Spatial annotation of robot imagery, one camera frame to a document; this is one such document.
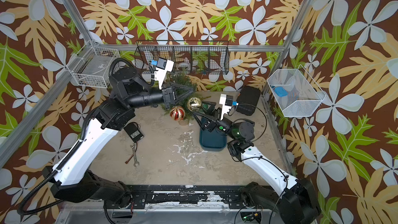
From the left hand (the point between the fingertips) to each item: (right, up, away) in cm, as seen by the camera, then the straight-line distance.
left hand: (192, 89), depth 49 cm
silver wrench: (-34, -37, +37) cm, 62 cm away
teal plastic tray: (+13, -26, +46) cm, 55 cm away
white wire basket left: (-59, +17, +37) cm, 72 cm away
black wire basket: (-3, +24, +41) cm, 48 cm away
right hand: (+1, -7, +8) cm, 11 cm away
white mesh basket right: (+57, +1, +31) cm, 65 cm away
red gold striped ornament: (-8, -8, +21) cm, 24 cm away
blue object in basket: (+48, +3, +36) cm, 60 cm away
